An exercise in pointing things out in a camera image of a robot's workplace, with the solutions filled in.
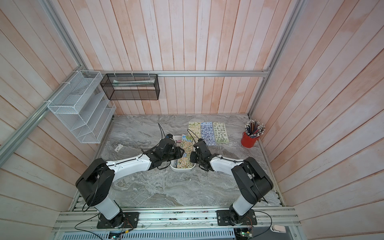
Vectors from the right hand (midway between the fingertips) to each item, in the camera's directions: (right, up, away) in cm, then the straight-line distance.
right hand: (191, 155), depth 94 cm
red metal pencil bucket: (+37, +9, +1) cm, 38 cm away
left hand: (-5, +2, -6) cm, 8 cm away
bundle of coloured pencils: (+41, +17, +1) cm, 44 cm away
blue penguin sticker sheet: (+12, +14, +16) cm, 24 cm away
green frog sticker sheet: (+22, +13, +15) cm, 30 cm away
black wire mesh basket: (-43, +47, +10) cm, 65 cm away
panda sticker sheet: (-3, +8, 0) cm, 8 cm away
